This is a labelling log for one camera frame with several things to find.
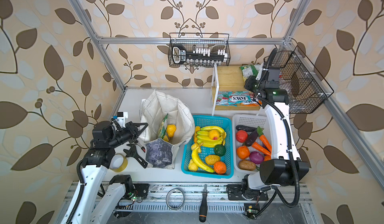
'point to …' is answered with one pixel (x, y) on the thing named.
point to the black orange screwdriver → (202, 214)
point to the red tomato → (241, 136)
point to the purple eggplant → (251, 138)
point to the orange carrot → (260, 147)
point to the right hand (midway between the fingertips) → (249, 82)
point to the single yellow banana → (198, 162)
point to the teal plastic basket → (227, 155)
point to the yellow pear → (171, 129)
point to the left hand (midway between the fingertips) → (148, 124)
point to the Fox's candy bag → (233, 98)
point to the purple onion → (256, 157)
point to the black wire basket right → (307, 90)
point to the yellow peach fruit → (213, 134)
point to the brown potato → (247, 165)
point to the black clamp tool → (143, 163)
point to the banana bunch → (203, 136)
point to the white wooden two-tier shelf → (228, 78)
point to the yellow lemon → (194, 146)
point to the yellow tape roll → (123, 166)
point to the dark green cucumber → (240, 127)
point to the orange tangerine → (220, 167)
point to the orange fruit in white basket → (243, 152)
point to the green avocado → (219, 150)
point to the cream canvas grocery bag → (159, 153)
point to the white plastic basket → (252, 121)
